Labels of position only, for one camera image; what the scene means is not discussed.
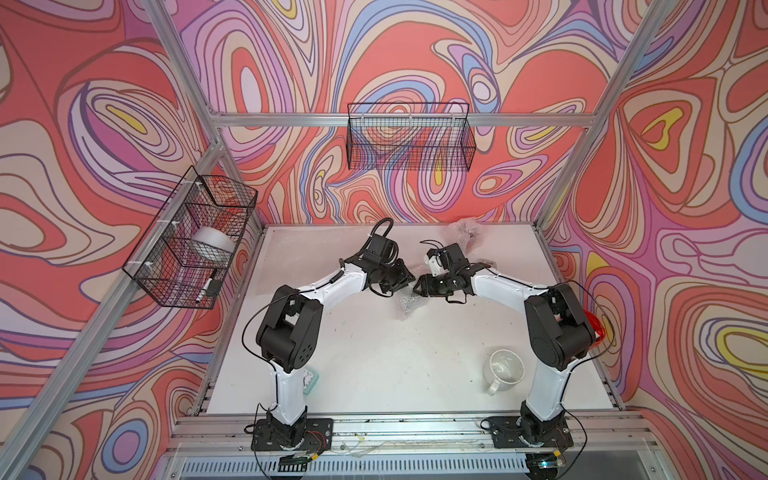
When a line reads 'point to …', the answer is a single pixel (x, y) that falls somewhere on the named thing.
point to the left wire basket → (185, 253)
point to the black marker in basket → (212, 276)
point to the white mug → (503, 370)
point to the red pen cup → (598, 327)
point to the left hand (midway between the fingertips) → (418, 280)
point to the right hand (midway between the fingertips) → (422, 295)
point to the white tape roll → (211, 245)
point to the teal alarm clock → (309, 380)
